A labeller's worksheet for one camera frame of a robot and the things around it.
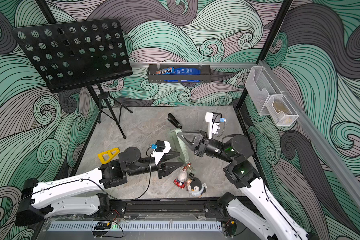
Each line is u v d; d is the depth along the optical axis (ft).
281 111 2.05
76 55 2.12
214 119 1.52
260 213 1.42
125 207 2.44
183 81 2.94
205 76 3.04
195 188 2.00
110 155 3.03
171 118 3.59
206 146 1.46
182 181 1.96
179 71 3.03
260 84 3.12
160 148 1.56
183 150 1.70
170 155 1.92
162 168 1.69
